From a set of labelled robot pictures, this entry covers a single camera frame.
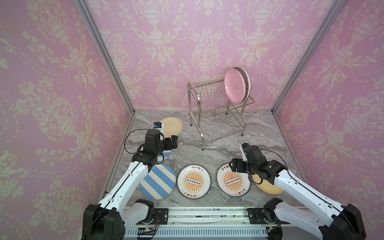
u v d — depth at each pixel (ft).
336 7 2.26
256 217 2.40
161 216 2.43
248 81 2.45
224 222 2.40
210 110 3.65
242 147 2.50
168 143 2.36
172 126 3.71
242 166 2.35
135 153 1.92
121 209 1.38
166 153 3.18
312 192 1.50
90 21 2.44
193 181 2.80
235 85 2.79
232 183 2.79
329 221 1.32
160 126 2.34
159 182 2.81
